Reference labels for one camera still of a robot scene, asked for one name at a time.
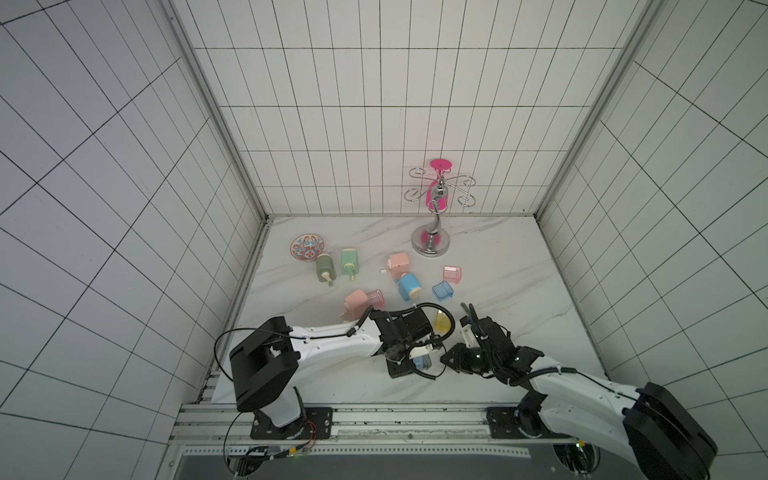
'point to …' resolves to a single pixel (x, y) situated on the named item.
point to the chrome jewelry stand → (429, 240)
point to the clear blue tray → (442, 290)
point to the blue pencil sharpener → (409, 286)
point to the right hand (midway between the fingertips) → (439, 353)
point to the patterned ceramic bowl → (306, 247)
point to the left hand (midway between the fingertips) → (393, 362)
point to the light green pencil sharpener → (349, 262)
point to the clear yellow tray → (442, 323)
